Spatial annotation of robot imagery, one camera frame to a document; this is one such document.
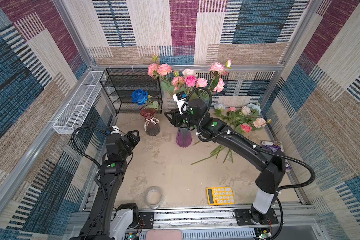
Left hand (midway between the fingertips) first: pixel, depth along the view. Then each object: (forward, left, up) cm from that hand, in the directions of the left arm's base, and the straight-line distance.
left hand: (137, 129), depth 76 cm
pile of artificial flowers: (+24, -68, -21) cm, 75 cm away
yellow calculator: (-25, -42, -25) cm, 55 cm away
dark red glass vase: (+14, -4, -13) cm, 19 cm away
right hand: (+3, -16, +7) cm, 18 cm away
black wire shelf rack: (+42, +20, -2) cm, 47 cm away
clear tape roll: (-25, -7, -26) cm, 37 cm away
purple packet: (+3, -82, -23) cm, 86 cm away
